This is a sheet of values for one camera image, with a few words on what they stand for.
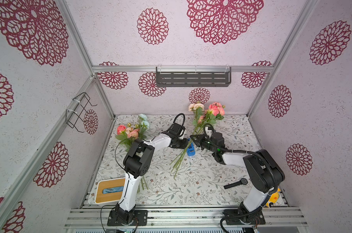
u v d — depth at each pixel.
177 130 0.82
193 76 0.94
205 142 0.81
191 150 0.97
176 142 0.83
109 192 0.80
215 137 0.73
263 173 0.48
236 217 0.66
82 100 0.81
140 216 0.74
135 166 0.56
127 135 1.02
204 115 1.05
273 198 0.75
